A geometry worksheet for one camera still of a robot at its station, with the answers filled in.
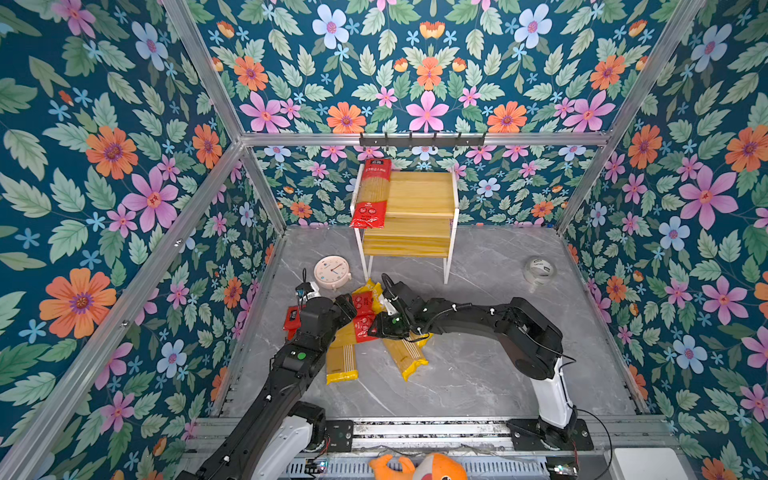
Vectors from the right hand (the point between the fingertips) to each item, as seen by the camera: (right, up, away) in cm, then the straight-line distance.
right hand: (370, 330), depth 86 cm
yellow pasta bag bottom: (-8, -8, 0) cm, 11 cm away
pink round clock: (-16, +16, +18) cm, 29 cm away
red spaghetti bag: (-2, +4, +2) cm, 5 cm away
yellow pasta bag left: (+11, -6, -2) cm, 13 cm away
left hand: (-5, +12, -8) cm, 15 cm away
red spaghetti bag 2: (+1, +34, -11) cm, 36 cm away
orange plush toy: (+17, -23, -23) cm, 37 cm away
